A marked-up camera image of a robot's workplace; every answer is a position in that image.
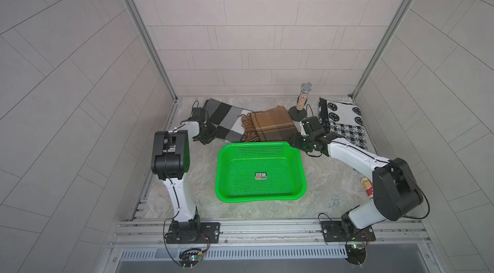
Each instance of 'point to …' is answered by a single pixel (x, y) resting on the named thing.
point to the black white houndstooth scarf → (344, 119)
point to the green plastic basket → (259, 170)
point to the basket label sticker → (260, 176)
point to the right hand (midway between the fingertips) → (289, 140)
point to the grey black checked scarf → (227, 119)
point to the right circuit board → (356, 254)
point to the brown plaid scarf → (274, 124)
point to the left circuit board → (190, 257)
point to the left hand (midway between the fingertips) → (218, 130)
